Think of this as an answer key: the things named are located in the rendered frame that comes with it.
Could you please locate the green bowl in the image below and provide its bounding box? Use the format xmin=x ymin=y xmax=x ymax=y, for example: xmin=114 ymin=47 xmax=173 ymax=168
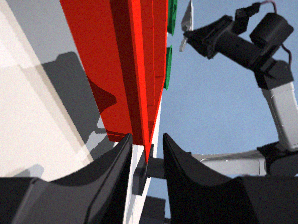
xmin=163 ymin=45 xmax=172 ymax=91
xmin=167 ymin=0 xmax=178 ymax=36

